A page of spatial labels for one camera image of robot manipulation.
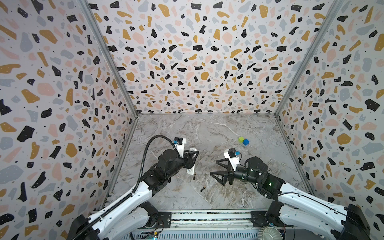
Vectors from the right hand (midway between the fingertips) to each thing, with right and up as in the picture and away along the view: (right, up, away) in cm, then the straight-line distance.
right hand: (212, 167), depth 67 cm
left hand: (-8, +7, +6) cm, 12 cm away
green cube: (+22, +9, +37) cm, 44 cm away
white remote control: (-10, -3, +6) cm, 12 cm away
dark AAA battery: (-9, -12, +22) cm, 26 cm away
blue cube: (+26, +8, +37) cm, 45 cm away
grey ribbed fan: (+26, -32, +4) cm, 41 cm away
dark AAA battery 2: (-5, -17, +17) cm, 25 cm away
